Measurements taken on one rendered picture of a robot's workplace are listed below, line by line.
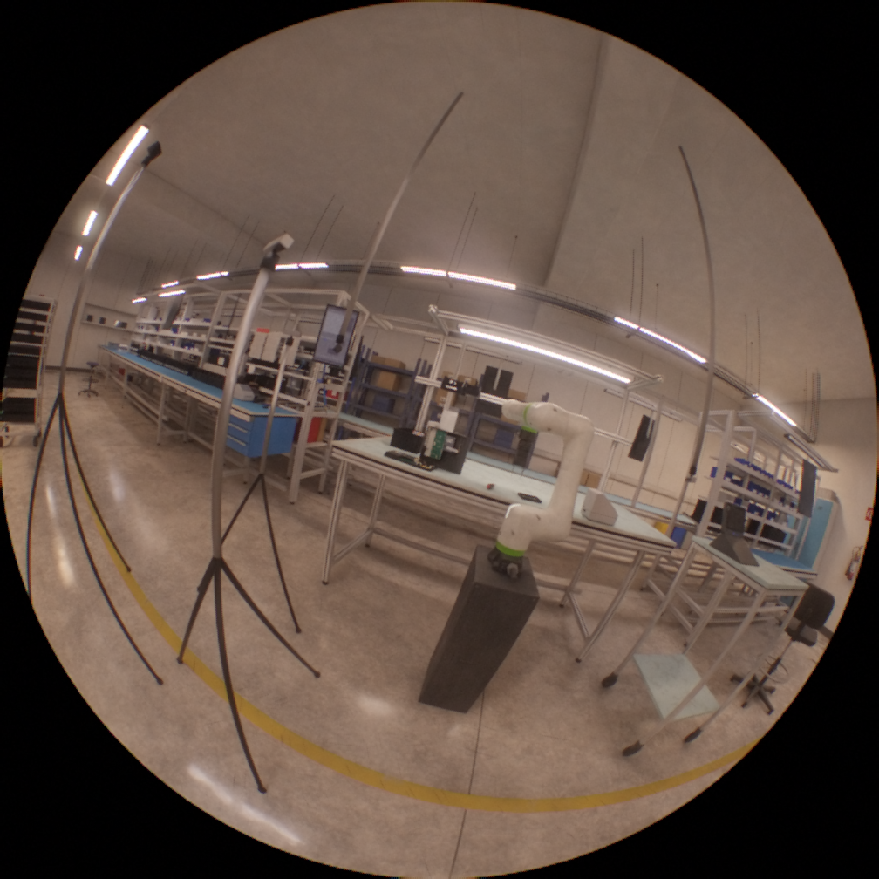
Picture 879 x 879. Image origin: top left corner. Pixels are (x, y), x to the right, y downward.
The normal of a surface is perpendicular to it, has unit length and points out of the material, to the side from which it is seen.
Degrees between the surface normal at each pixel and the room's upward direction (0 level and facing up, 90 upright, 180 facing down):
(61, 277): 90
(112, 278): 90
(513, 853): 0
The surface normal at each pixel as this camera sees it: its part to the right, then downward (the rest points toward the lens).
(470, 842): 0.27, -0.96
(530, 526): 0.10, 0.10
